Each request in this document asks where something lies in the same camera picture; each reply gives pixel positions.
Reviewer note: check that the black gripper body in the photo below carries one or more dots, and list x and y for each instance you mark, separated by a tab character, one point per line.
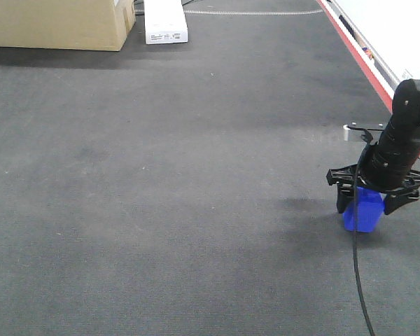
343	175

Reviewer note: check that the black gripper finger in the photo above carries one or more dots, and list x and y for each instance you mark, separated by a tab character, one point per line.
343	199
399	203

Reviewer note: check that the small blue plastic box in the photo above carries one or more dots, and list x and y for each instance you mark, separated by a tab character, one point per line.
367	217

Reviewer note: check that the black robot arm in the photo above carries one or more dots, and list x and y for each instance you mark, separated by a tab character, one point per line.
402	140

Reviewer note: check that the white carton box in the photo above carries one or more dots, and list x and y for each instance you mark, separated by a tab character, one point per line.
164	21

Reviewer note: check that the brown cardboard box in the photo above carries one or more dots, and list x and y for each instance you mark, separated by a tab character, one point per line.
56	24

